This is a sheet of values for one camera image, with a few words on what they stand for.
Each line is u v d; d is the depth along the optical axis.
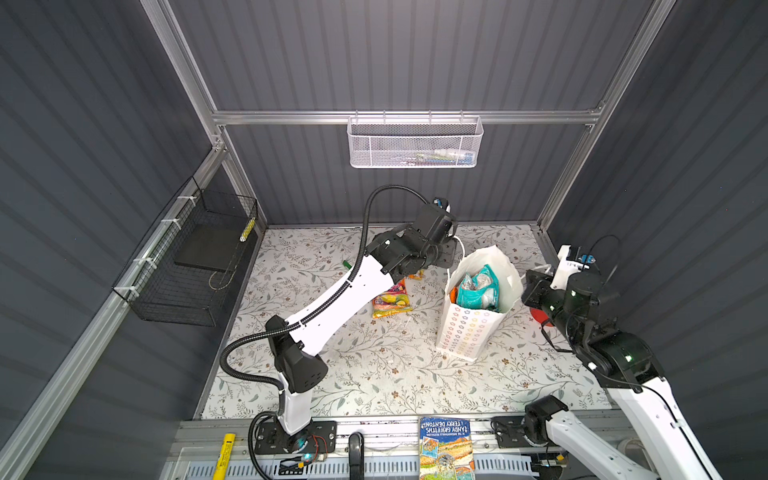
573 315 0.47
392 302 0.96
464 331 0.74
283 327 0.45
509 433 0.73
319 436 0.73
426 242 0.51
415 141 1.24
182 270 0.73
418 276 1.04
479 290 0.82
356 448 0.67
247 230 0.82
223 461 0.69
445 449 0.70
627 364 0.42
